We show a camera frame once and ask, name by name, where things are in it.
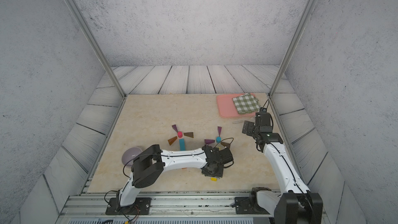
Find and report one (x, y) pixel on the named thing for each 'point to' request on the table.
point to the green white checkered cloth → (246, 103)
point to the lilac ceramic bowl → (129, 154)
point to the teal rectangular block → (182, 143)
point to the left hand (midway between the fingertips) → (221, 179)
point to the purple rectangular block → (219, 130)
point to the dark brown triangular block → (225, 144)
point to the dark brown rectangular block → (188, 134)
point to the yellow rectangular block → (213, 179)
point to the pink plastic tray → (226, 108)
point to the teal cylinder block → (218, 139)
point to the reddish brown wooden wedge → (171, 140)
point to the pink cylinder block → (180, 134)
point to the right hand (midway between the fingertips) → (256, 125)
